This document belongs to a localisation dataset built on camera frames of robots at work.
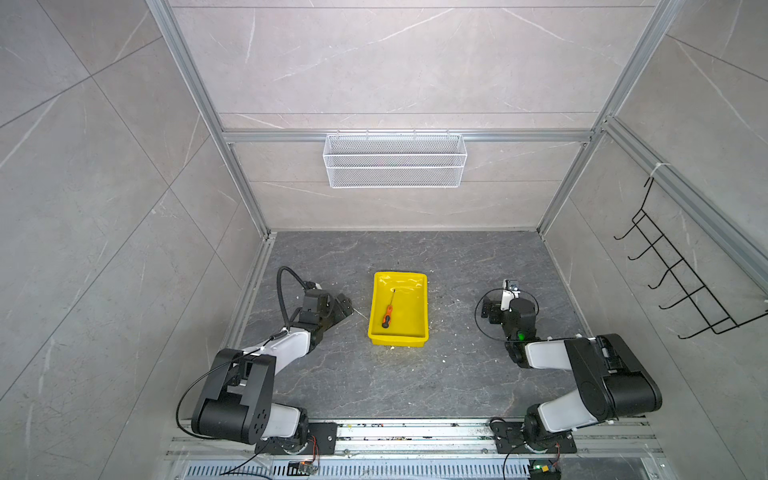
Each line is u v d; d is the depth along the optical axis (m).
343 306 0.84
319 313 0.71
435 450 0.73
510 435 0.73
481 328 0.93
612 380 0.45
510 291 0.80
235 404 0.43
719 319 0.58
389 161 1.01
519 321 0.70
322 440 0.73
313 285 0.85
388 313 0.95
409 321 0.92
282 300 0.68
